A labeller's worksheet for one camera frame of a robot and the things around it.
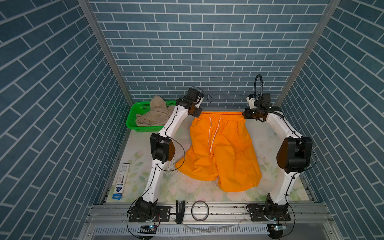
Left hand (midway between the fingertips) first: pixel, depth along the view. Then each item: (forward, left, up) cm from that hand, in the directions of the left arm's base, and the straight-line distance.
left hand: (196, 110), depth 98 cm
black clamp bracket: (-56, +8, -15) cm, 58 cm away
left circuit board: (-62, +24, -20) cm, 70 cm away
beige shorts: (+7, +28, -12) cm, 32 cm away
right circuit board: (-63, -39, -17) cm, 76 cm away
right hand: (-3, -31, +2) cm, 31 cm away
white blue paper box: (-43, +41, -17) cm, 62 cm away
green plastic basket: (+14, +44, -11) cm, 47 cm away
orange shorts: (-23, -15, -11) cm, 30 cm away
